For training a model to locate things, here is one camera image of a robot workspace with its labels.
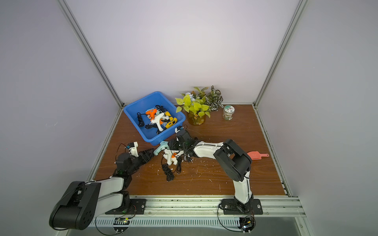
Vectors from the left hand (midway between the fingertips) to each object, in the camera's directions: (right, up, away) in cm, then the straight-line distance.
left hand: (153, 150), depth 87 cm
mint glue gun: (+4, +2, +7) cm, 8 cm away
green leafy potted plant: (+26, +25, +3) cm, 36 cm away
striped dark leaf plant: (+38, +32, +6) cm, 50 cm away
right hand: (+9, +5, +3) cm, 11 cm away
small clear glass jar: (+50, +24, +19) cm, 59 cm away
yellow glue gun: (+9, +18, +17) cm, 26 cm away
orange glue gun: (-8, +23, +23) cm, 33 cm away
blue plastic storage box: (-4, +20, +18) cm, 27 cm away
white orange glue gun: (+11, -4, +1) cm, 11 cm away
